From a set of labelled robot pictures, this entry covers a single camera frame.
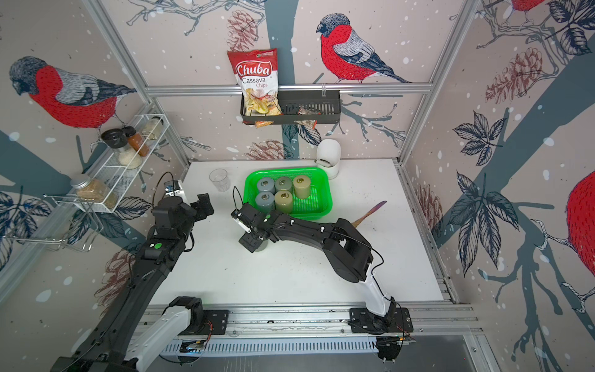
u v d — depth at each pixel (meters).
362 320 0.73
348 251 0.50
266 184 1.00
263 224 0.64
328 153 1.09
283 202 0.95
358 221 0.98
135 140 0.76
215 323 0.73
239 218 0.68
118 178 0.68
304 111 0.92
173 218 0.55
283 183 1.01
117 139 0.68
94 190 0.61
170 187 0.62
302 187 1.00
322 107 0.95
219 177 1.09
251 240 0.77
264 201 0.95
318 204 1.04
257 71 0.81
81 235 0.69
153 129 0.85
